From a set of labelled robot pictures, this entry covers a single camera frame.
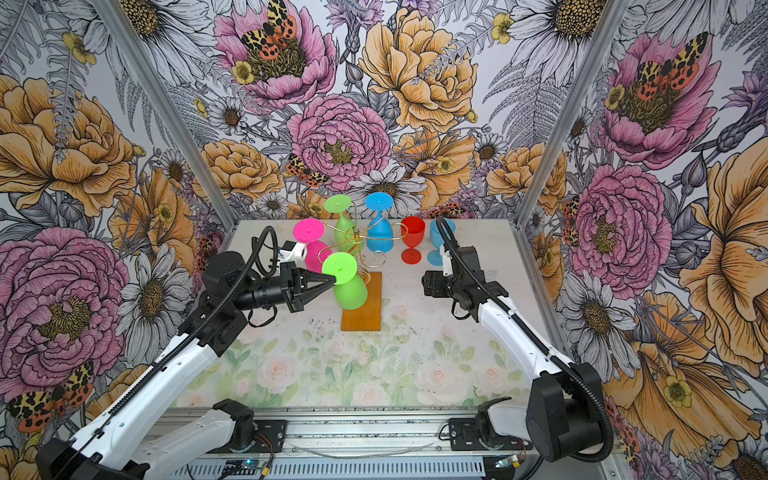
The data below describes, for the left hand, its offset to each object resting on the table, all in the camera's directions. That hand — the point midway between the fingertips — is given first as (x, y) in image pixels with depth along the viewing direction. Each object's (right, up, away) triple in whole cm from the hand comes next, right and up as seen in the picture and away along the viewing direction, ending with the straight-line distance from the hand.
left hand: (335, 289), depth 62 cm
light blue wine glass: (+27, +6, +49) cm, 56 cm away
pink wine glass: (-8, +12, +11) cm, 19 cm away
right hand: (+23, -3, +24) cm, 33 cm away
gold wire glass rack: (+3, +11, +13) cm, 18 cm away
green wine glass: (+2, -1, +8) cm, 8 cm away
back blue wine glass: (+8, +13, +24) cm, 29 cm away
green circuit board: (-24, -43, +10) cm, 50 cm away
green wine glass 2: (0, +11, +13) cm, 17 cm away
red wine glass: (+18, +14, +38) cm, 45 cm away
